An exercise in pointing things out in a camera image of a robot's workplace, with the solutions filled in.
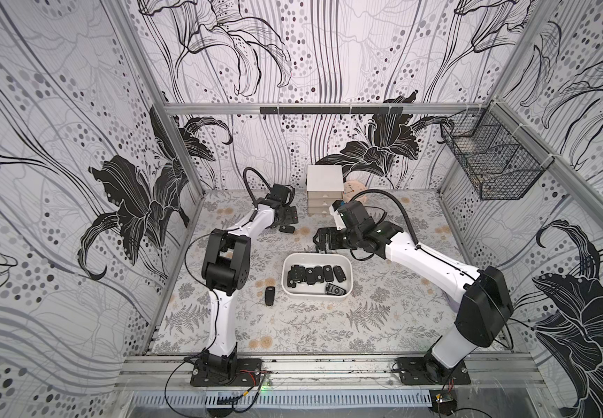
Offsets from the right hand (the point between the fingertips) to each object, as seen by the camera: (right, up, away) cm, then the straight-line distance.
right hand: (327, 235), depth 84 cm
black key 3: (+5, -14, +7) cm, 17 cm away
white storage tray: (-3, -15, +7) cm, 17 cm away
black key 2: (-8, -14, +7) cm, 18 cm away
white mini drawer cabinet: (0, +18, +18) cm, 26 cm away
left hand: (-17, +5, +19) cm, 26 cm away
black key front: (-5, -15, +7) cm, 17 cm away
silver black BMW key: (+2, -19, +4) cm, 19 cm away
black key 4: (-19, -21, +3) cm, 28 cm away
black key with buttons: (+1, -14, +7) cm, 16 cm away
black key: (-12, -15, +6) cm, 20 cm away
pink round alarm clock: (+14, +20, +35) cm, 42 cm away
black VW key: (-14, +1, +20) cm, 25 cm away
